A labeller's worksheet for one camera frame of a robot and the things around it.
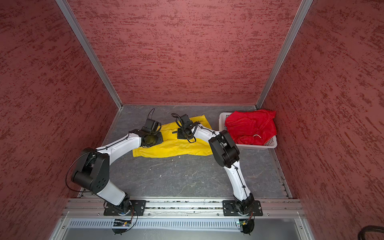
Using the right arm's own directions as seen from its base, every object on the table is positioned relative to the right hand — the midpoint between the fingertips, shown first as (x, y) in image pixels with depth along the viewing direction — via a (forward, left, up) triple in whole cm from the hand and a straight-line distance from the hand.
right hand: (179, 137), depth 100 cm
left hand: (-6, +11, +4) cm, 14 cm away
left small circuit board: (-47, +27, -4) cm, 54 cm away
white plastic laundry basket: (-9, -59, +4) cm, 60 cm away
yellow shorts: (-7, +4, 0) cm, 8 cm away
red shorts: (+4, -51, +4) cm, 51 cm away
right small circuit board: (-49, -33, -3) cm, 59 cm away
